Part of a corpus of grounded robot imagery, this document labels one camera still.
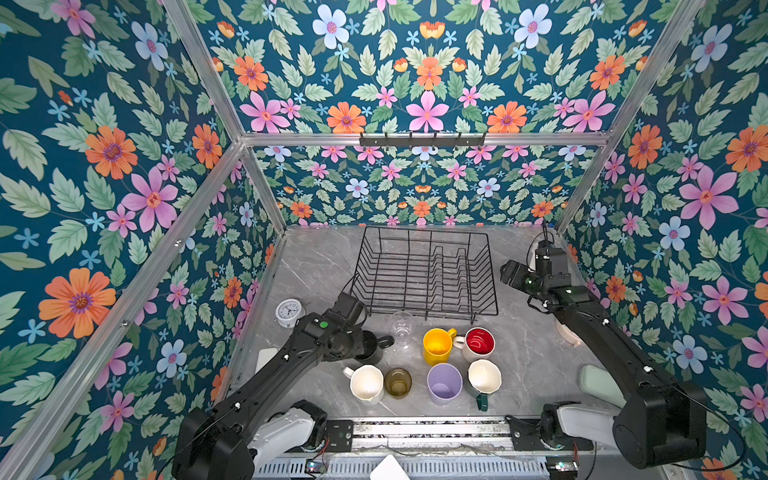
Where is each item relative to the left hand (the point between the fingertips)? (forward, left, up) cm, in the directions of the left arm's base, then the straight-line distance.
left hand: (362, 343), depth 78 cm
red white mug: (+2, -33, -9) cm, 35 cm away
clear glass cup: (+7, -11, -6) cm, 15 cm away
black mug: (-1, -3, 0) cm, 3 cm away
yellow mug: (+2, -21, -9) cm, 23 cm away
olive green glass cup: (-8, -9, -9) cm, 15 cm away
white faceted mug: (-8, -1, -7) cm, 11 cm away
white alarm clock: (+15, +25, -7) cm, 30 cm away
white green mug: (-9, -32, -8) cm, 34 cm away
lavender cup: (-9, -22, -9) cm, 25 cm away
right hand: (+16, -44, +8) cm, 48 cm away
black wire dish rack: (+27, -22, -8) cm, 36 cm away
